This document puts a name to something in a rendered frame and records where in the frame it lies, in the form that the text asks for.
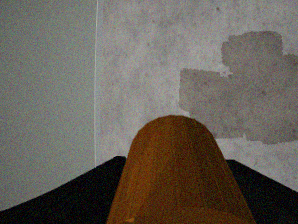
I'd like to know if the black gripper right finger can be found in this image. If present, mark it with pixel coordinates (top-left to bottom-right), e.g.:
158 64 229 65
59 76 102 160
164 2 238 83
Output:
225 160 298 224

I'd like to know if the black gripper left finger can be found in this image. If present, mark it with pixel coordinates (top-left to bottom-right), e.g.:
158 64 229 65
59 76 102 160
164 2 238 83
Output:
0 156 126 224

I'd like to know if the orange knob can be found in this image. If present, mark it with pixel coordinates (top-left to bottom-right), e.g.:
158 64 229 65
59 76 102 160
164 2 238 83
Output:
106 115 257 224

